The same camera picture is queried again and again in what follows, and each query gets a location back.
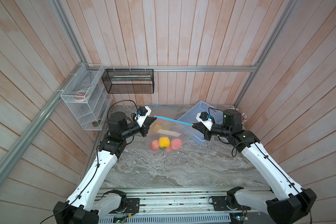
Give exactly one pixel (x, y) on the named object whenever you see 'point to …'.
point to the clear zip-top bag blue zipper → (163, 111)
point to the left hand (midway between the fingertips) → (154, 119)
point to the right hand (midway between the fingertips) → (194, 124)
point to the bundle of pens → (243, 115)
